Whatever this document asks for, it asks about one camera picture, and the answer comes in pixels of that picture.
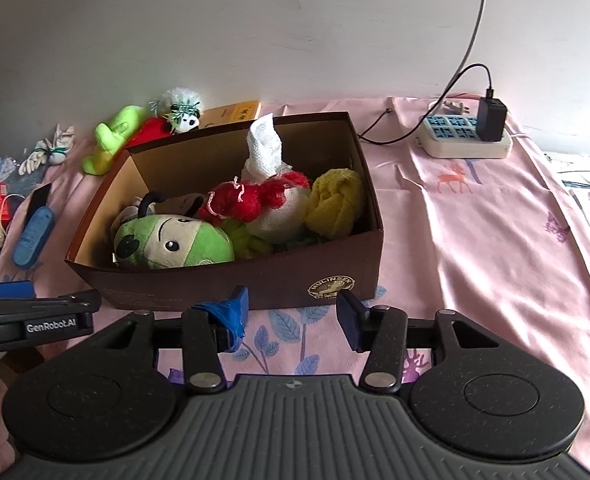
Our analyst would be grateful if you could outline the printed magazines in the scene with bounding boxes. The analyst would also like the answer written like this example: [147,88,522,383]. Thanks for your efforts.
[545,152,590,271]

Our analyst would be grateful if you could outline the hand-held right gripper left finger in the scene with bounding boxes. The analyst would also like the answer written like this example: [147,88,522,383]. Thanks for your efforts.
[98,285,250,395]

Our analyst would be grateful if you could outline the black phone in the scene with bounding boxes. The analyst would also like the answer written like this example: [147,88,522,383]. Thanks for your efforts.
[25,182,53,213]

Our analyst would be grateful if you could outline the black charger with cable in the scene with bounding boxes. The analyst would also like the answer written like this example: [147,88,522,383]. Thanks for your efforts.
[357,63,496,146]

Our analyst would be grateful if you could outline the white towel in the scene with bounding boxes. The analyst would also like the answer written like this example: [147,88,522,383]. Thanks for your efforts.
[240,113,293,183]

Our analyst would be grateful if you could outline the yellow book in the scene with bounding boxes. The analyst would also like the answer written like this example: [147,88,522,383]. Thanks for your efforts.
[200,101,262,126]

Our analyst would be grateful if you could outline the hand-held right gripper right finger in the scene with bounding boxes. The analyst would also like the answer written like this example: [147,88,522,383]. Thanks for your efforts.
[336,290,500,395]

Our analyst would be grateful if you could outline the red plush toy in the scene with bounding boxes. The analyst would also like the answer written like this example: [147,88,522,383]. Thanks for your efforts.
[128,116,176,148]

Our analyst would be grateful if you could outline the white power strip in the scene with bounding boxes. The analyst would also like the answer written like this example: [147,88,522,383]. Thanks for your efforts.
[415,101,513,159]

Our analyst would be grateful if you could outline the white fluffy plush toy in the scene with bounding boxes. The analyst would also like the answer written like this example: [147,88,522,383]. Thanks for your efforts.
[150,87,205,133]

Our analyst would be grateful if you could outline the red and white fuzzy cloth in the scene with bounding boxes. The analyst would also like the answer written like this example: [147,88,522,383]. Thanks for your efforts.
[195,170,312,243]

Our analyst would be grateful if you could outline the red packet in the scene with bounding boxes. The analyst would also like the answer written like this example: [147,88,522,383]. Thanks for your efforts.
[0,182,16,226]

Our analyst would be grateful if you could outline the white sock bundle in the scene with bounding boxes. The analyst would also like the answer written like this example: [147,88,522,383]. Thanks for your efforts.
[19,125,76,176]

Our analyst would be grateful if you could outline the green round plush toy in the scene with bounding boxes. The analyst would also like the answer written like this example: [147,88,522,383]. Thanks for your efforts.
[112,191,236,271]

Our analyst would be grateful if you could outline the white cable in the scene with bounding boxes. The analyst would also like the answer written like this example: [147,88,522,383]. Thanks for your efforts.
[457,0,496,96]

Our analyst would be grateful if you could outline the light teal cloth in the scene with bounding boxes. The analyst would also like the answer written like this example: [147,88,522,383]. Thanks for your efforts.
[275,232,331,253]

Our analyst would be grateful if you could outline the lime green plush toy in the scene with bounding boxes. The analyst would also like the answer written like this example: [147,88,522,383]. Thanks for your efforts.
[82,105,148,176]

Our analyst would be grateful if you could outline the brown cardboard box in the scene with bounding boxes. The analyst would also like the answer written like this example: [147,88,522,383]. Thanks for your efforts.
[65,111,385,311]

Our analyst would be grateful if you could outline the yellow fuzzy cloth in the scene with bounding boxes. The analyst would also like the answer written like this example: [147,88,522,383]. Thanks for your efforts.
[305,168,366,240]

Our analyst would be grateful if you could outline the blue oblong case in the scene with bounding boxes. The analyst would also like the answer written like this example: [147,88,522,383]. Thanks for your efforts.
[12,206,56,268]

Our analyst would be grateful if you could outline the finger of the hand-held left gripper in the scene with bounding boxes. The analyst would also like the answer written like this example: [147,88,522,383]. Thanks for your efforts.
[0,281,38,302]
[25,288,102,313]

